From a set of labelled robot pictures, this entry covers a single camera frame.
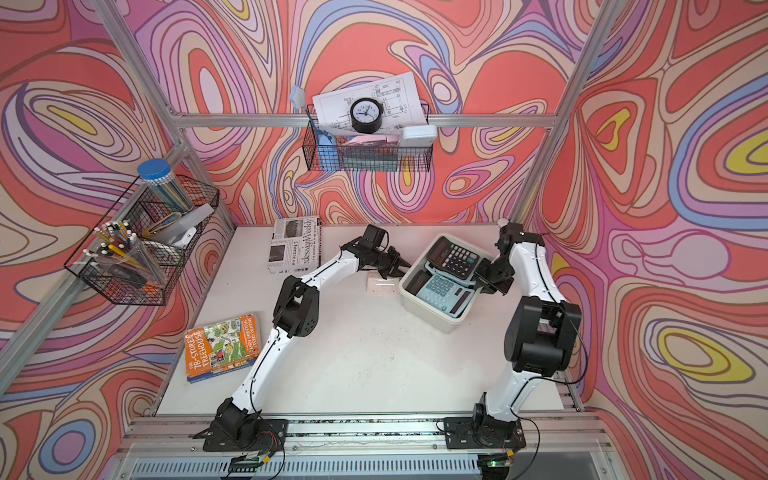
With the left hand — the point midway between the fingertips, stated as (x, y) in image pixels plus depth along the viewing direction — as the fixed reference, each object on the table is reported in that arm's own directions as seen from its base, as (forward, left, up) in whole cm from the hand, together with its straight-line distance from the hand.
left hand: (415, 265), depth 99 cm
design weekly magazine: (+11, +43, -2) cm, 45 cm away
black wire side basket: (-4, +73, +27) cm, 78 cm away
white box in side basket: (-10, +60, +27) cm, 66 cm away
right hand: (-14, -17, +5) cm, 23 cm away
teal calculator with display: (-14, -9, +4) cm, 17 cm away
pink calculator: (-4, +13, -6) cm, 15 cm away
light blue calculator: (-7, -10, +3) cm, 13 cm away
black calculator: (-8, 0, +3) cm, 9 cm away
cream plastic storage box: (-1, +1, +6) cm, 7 cm away
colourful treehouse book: (-27, +57, -3) cm, 63 cm away
